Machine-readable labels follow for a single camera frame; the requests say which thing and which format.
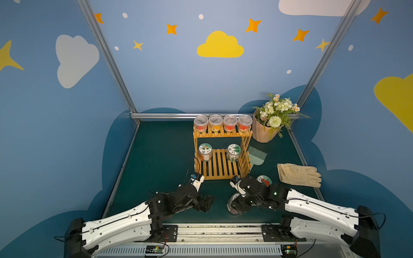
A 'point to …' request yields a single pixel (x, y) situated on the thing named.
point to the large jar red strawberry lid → (264, 179)
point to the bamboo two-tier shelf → (219, 168)
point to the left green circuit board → (154, 249)
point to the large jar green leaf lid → (233, 151)
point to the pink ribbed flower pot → (261, 133)
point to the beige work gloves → (296, 174)
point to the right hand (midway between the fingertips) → (238, 198)
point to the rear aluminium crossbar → (137, 116)
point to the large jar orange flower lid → (205, 151)
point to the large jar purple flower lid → (232, 197)
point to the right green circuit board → (289, 251)
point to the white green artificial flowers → (277, 113)
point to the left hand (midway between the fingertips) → (208, 193)
